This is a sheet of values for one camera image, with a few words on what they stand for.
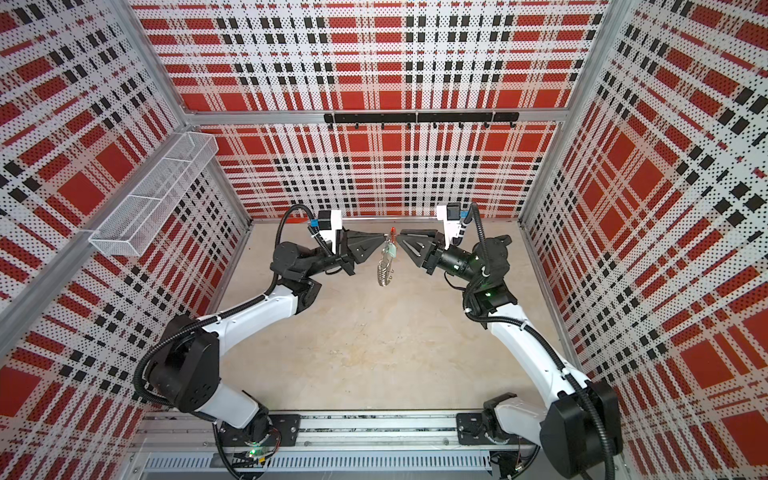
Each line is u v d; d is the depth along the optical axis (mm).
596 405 388
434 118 884
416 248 649
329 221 556
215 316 480
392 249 642
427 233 635
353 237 617
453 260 595
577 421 385
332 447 724
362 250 636
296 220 1271
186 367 441
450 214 567
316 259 583
